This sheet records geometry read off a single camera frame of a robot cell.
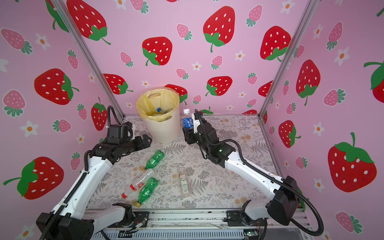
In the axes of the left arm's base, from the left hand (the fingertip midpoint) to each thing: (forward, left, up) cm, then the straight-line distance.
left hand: (145, 140), depth 77 cm
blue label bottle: (+33, +1, -8) cm, 34 cm away
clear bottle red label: (-15, +5, -19) cm, 25 cm away
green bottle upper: (-1, -3, -18) cm, 18 cm away
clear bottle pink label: (+32, -3, -11) cm, 34 cm away
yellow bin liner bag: (+34, 0, -4) cm, 34 cm away
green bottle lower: (-20, -1, -18) cm, 27 cm away
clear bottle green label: (-15, -21, -18) cm, 32 cm away
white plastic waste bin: (+13, -7, -9) cm, 18 cm away
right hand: (+2, -22, +9) cm, 24 cm away
